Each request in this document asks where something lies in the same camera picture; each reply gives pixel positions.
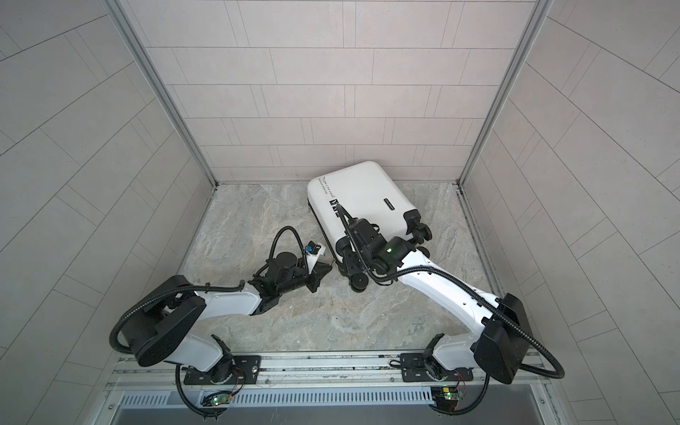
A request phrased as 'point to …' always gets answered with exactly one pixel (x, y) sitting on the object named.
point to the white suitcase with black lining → (365, 191)
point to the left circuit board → (216, 398)
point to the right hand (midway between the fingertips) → (346, 262)
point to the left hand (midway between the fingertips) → (337, 265)
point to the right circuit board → (446, 397)
